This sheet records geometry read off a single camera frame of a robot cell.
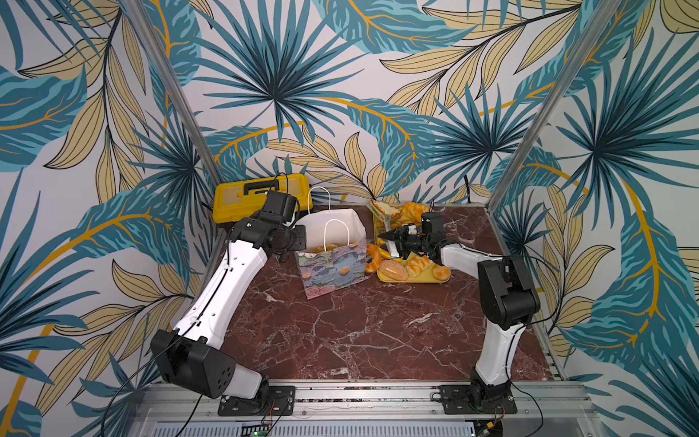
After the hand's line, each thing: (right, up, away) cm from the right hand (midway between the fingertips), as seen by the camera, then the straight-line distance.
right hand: (380, 237), depth 92 cm
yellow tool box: (-51, +13, +6) cm, 54 cm away
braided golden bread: (+15, +10, +17) cm, 24 cm away
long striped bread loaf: (+14, -10, +5) cm, 18 cm away
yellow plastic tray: (+17, -14, +6) cm, 23 cm away
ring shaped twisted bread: (-2, -7, +4) cm, 9 cm away
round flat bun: (+5, -11, +3) cm, 13 cm away
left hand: (-25, -1, -15) cm, 30 cm away
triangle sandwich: (+7, +11, +20) cm, 24 cm away
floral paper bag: (-15, -3, -4) cm, 16 cm away
